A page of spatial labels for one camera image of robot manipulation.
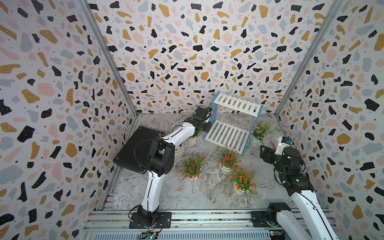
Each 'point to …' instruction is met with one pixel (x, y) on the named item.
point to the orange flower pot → (244, 178)
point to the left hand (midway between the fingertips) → (209, 123)
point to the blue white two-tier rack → (230, 137)
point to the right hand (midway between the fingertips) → (268, 147)
